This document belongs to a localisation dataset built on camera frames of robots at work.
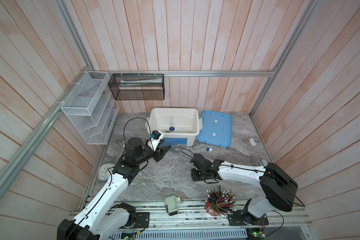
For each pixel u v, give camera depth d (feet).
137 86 3.01
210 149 2.68
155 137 2.01
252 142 3.39
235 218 2.39
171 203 2.44
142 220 2.41
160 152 2.11
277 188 1.44
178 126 3.64
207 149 2.68
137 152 1.78
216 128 3.63
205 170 2.13
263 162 2.98
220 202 2.21
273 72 3.05
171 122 3.49
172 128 3.63
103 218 1.46
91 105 2.44
